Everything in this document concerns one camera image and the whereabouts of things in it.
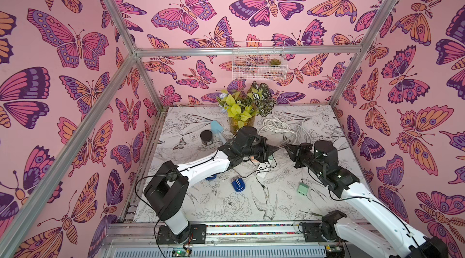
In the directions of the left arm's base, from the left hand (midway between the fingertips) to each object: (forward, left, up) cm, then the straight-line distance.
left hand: (283, 145), depth 74 cm
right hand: (+2, -1, 0) cm, 3 cm away
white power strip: (+1, +7, -20) cm, 21 cm away
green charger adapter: (-10, -11, -21) cm, 26 cm away
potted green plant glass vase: (+19, +17, +1) cm, 26 cm away
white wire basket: (+47, +8, +10) cm, 48 cm away
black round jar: (+18, +37, -21) cm, 46 cm away
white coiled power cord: (+28, -4, -21) cm, 36 cm away
